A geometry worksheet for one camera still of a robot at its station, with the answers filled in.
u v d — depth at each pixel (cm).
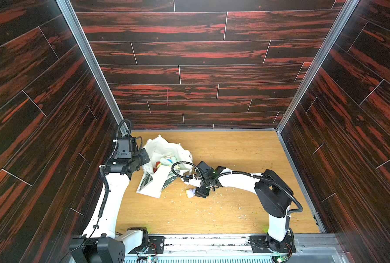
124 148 56
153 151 98
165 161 87
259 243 74
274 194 49
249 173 54
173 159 95
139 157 65
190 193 86
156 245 73
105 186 45
